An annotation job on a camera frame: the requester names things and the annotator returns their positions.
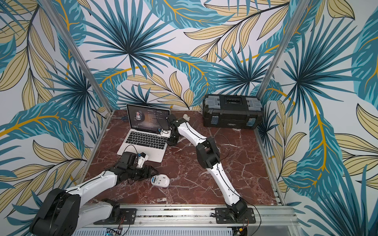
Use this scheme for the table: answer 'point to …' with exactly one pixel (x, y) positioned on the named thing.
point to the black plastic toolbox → (236, 111)
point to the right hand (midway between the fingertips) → (172, 139)
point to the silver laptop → (144, 122)
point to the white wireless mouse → (160, 180)
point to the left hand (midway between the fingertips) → (154, 175)
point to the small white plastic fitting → (186, 117)
